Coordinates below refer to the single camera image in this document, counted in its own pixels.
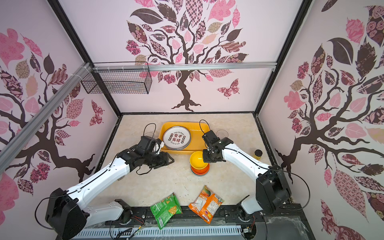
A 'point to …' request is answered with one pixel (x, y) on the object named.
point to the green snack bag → (166, 209)
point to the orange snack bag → (206, 205)
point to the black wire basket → (131, 78)
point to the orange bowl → (202, 171)
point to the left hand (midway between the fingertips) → (170, 164)
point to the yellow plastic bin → (196, 130)
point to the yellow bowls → (196, 160)
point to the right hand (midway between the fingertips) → (207, 157)
